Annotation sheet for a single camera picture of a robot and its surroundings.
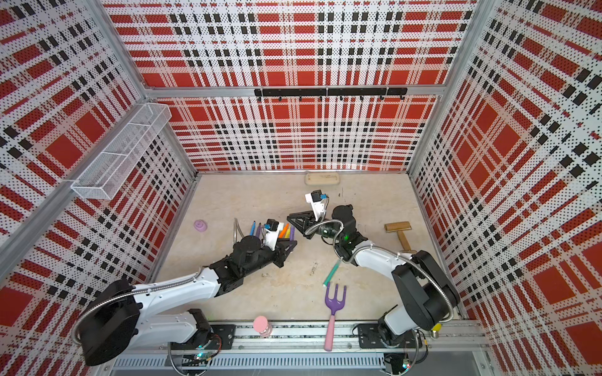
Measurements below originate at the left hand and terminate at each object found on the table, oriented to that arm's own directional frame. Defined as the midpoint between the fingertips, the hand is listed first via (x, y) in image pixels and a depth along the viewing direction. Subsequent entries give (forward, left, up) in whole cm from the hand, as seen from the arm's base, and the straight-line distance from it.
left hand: (298, 242), depth 80 cm
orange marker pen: (-2, +4, +10) cm, 11 cm away
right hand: (+5, +2, +8) cm, 10 cm away
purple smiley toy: (+14, +43, -12) cm, 47 cm away
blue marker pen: (+15, +22, -16) cm, 31 cm away
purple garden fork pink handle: (-17, -12, -14) cm, 25 cm away
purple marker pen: (+14, +19, -15) cm, 28 cm away
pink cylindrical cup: (-25, +10, -5) cm, 27 cm away
